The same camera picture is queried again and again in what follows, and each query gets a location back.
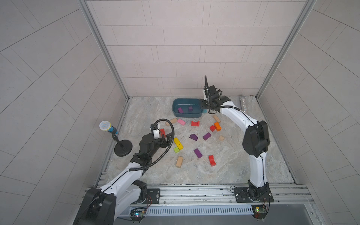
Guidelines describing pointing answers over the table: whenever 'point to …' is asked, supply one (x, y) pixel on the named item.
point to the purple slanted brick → (206, 136)
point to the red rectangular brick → (162, 132)
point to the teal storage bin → (184, 103)
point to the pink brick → (183, 123)
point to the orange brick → (217, 126)
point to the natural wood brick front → (179, 161)
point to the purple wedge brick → (193, 137)
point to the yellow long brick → (178, 143)
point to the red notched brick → (211, 159)
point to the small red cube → (212, 128)
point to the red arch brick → (195, 123)
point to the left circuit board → (137, 214)
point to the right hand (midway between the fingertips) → (201, 102)
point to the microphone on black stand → (123, 147)
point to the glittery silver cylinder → (243, 99)
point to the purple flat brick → (198, 153)
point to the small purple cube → (190, 108)
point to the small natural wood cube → (221, 138)
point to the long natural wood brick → (172, 121)
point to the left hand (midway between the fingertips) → (168, 131)
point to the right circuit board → (259, 211)
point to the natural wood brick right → (216, 118)
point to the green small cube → (176, 149)
